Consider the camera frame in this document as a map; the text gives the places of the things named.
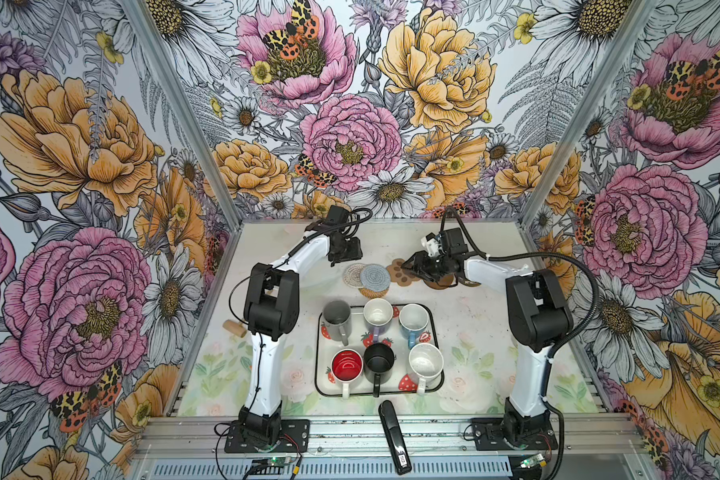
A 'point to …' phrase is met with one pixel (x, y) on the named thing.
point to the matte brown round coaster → (445, 281)
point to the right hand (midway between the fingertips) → (406, 275)
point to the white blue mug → (413, 320)
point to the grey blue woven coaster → (374, 278)
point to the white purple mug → (377, 314)
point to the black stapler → (398, 451)
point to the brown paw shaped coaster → (400, 275)
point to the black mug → (378, 365)
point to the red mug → (346, 366)
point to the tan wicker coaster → (373, 294)
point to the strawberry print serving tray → (402, 382)
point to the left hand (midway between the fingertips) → (354, 261)
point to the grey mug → (337, 316)
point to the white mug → (426, 363)
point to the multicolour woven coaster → (351, 275)
